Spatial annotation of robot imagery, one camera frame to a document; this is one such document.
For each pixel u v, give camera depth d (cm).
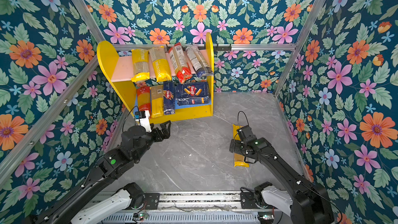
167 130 63
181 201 75
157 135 60
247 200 73
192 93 93
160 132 61
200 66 73
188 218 70
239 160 85
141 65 72
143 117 59
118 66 77
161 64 73
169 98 93
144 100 95
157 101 92
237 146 74
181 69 70
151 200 74
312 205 39
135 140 49
